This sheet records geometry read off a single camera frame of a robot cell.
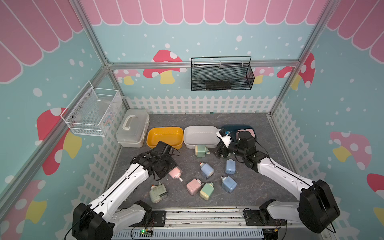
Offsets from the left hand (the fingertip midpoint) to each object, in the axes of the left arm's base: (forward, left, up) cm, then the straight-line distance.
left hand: (174, 169), depth 79 cm
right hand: (+13, -21, +8) cm, 26 cm away
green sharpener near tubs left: (+14, -14, -5) cm, 21 cm away
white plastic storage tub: (+31, -14, -11) cm, 36 cm away
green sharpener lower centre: (-9, -18, -5) cm, 21 cm away
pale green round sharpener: (-10, +8, -7) cm, 15 cm away
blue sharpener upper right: (+4, -31, -5) cm, 32 cm away
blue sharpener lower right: (-6, -29, -5) cm, 30 cm away
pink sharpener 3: (-3, -1, +1) cm, 3 cm away
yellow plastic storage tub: (+32, +7, -13) cm, 35 cm away
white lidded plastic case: (+28, +31, -1) cm, 42 cm away
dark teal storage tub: (+33, -36, -8) cm, 50 cm away
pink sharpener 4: (-7, -11, -4) cm, 13 cm away
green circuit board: (-27, +13, -14) cm, 33 cm away
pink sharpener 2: (+31, -49, -5) cm, 58 cm away
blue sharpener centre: (+2, -18, -5) cm, 18 cm away
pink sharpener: (+8, -30, +20) cm, 37 cm away
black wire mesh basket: (+54, -27, +24) cm, 65 cm away
